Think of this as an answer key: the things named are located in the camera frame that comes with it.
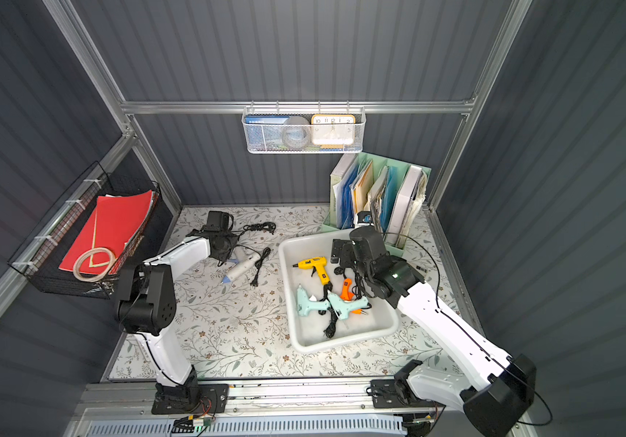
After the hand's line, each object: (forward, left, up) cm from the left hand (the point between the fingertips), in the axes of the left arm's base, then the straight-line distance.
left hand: (230, 239), depth 99 cm
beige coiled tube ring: (-26, +28, +20) cm, 43 cm away
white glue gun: (-8, -4, -6) cm, 11 cm away
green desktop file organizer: (+9, -55, +14) cm, 57 cm away
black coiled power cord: (+12, -12, -7) cm, 18 cm away
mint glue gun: (-25, -40, -4) cm, 47 cm away
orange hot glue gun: (-19, -42, -6) cm, 46 cm away
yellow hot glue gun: (-7, -32, -6) cm, 33 cm away
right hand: (-15, -43, +18) cm, 49 cm away
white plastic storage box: (-30, -34, -8) cm, 46 cm away
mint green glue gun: (-23, -28, -4) cm, 37 cm away
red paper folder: (-11, +24, +22) cm, 35 cm away
